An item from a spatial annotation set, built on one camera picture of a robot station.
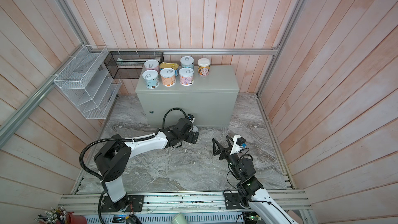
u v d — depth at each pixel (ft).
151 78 2.38
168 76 2.40
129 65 3.32
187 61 2.68
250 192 1.95
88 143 3.05
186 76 2.41
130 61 2.90
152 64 2.58
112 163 1.55
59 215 1.84
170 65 2.63
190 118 2.63
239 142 2.14
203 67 2.56
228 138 2.56
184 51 3.16
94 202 2.45
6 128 1.68
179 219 2.09
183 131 2.31
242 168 1.91
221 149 2.21
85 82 2.29
